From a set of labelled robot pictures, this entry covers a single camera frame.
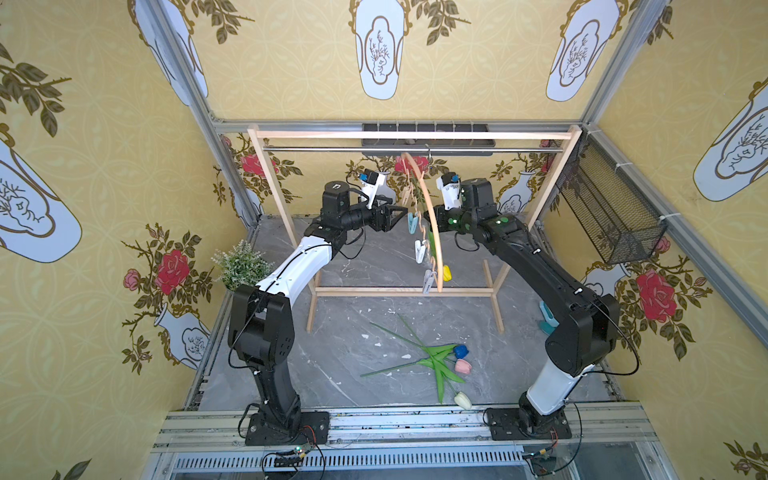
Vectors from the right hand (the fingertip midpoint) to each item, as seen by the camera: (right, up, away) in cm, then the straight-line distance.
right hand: (421, 216), depth 81 cm
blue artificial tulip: (+11, -38, +4) cm, 40 cm away
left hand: (-5, +3, 0) cm, 6 cm away
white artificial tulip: (+10, -47, -5) cm, 49 cm away
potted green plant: (-51, -14, +4) cm, 53 cm away
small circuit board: (-32, -60, -10) cm, 68 cm away
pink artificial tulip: (+11, -41, 0) cm, 42 cm away
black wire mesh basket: (+56, -1, +2) cm, 56 cm away
